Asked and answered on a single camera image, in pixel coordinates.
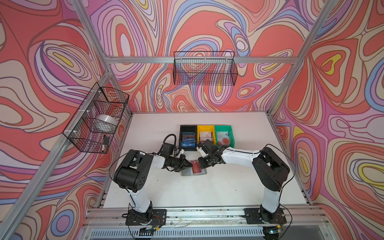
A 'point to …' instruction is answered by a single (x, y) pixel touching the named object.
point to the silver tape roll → (105, 121)
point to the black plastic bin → (188, 128)
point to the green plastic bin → (224, 128)
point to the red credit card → (196, 167)
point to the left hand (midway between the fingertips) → (193, 164)
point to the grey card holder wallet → (189, 171)
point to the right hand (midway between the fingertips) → (202, 167)
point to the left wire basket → (92, 127)
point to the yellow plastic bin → (206, 132)
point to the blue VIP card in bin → (188, 139)
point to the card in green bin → (223, 138)
